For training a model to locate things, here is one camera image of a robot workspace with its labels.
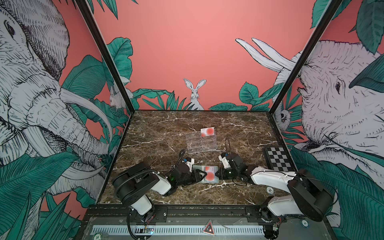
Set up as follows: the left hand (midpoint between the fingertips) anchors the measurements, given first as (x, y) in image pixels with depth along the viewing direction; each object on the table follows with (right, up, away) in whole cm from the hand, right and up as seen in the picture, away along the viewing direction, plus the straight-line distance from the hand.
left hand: (207, 174), depth 83 cm
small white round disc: (+35, -8, -1) cm, 36 cm away
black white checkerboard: (+44, +7, +8) cm, 46 cm away
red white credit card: (+1, +24, +15) cm, 28 cm away
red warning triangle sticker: (0, -22, -13) cm, 25 cm away
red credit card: (+2, 0, +6) cm, 6 cm away
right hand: (+4, 0, +2) cm, 5 cm away
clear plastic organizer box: (-3, +17, +15) cm, 23 cm away
